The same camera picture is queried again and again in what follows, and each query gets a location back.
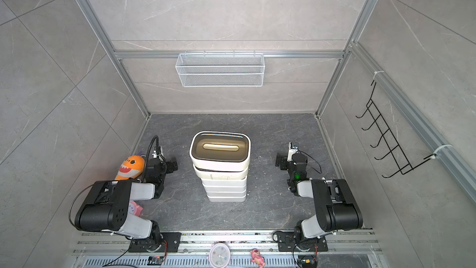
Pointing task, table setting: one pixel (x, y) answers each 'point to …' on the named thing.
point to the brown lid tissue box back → (223, 151)
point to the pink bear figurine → (257, 258)
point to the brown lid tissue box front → (212, 174)
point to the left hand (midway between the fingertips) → (166, 155)
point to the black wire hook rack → (401, 159)
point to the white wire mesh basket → (220, 70)
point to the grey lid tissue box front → (225, 188)
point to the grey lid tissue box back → (220, 183)
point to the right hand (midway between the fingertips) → (289, 153)
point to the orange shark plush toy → (132, 167)
